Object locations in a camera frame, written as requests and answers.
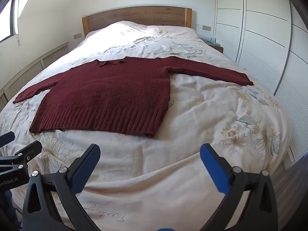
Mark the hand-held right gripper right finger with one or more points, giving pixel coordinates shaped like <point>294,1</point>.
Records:
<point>214,168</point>

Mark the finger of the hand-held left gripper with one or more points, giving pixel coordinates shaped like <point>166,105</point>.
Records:
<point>31,149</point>
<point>7,137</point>

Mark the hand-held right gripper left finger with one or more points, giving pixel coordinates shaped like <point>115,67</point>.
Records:
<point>84,168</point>

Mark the dark red knit sweater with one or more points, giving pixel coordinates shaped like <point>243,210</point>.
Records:
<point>108,96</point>

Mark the floral cream duvet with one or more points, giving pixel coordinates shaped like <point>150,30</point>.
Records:
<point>192,115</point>

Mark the white slatted radiator cover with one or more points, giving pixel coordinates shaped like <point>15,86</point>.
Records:
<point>28,72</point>

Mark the window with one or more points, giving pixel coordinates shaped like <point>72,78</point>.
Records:
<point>6,21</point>

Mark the wooden nightstand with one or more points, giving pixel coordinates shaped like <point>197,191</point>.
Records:
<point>216,47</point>

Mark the white wardrobe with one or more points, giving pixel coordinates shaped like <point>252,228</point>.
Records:
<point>264,28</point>

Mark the wooden headboard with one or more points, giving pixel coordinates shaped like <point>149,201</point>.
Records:
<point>134,14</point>

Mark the beige wall switch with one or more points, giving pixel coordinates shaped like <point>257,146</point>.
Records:
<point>77,36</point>
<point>206,27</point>

